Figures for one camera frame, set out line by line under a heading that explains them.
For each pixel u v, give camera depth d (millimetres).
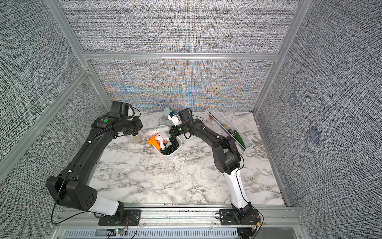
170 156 900
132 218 732
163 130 975
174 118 864
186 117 779
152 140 940
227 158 572
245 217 642
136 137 965
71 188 402
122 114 598
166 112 1060
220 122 1126
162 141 943
